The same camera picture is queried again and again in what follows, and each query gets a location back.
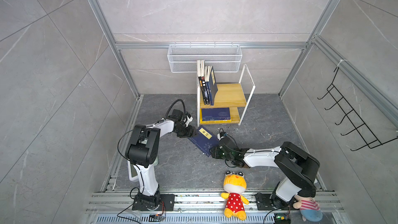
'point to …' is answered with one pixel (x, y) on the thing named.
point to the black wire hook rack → (371, 140)
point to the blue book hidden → (217, 113)
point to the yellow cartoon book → (215, 122)
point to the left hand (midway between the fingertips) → (194, 132)
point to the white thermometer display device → (133, 171)
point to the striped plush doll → (309, 208)
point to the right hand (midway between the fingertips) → (211, 149)
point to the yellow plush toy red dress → (235, 184)
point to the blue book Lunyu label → (214, 87)
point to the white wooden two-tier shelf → (221, 103)
